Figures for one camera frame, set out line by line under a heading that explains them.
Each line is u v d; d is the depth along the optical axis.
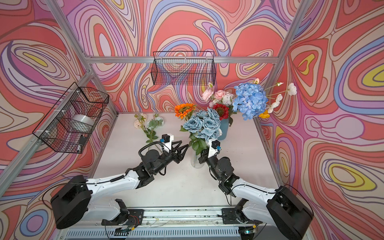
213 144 0.64
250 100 0.63
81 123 0.70
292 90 0.69
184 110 0.62
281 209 0.42
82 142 0.73
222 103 0.81
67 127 0.74
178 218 0.75
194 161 0.86
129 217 0.72
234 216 0.66
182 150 0.69
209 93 0.82
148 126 1.08
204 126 0.62
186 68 0.96
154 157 0.58
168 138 0.65
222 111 0.79
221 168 0.58
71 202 0.41
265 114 0.88
